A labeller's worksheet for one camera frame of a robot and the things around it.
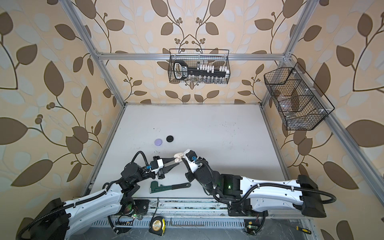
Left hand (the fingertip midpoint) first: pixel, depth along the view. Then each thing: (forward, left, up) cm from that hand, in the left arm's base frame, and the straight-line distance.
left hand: (177, 160), depth 67 cm
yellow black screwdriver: (-23, -59, -21) cm, 67 cm away
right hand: (0, -4, +1) cm, 4 cm away
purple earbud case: (+22, +18, -23) cm, 37 cm away
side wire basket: (+25, -60, +12) cm, 66 cm away
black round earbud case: (+24, +10, -22) cm, 34 cm away
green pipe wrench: (-7, +13, -21) cm, 26 cm away
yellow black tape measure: (-23, +8, -19) cm, 31 cm away
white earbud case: (+2, -1, +1) cm, 2 cm away
